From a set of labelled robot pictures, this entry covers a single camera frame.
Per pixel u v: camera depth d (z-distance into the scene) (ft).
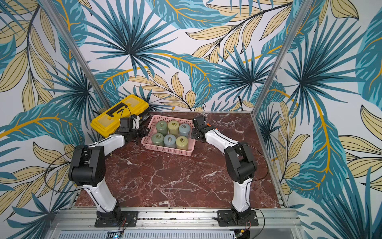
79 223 2.75
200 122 2.51
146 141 3.21
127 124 2.51
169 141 3.04
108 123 2.96
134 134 2.74
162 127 3.29
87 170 1.62
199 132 2.40
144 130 2.95
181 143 3.04
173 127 3.29
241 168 1.68
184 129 3.27
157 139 3.06
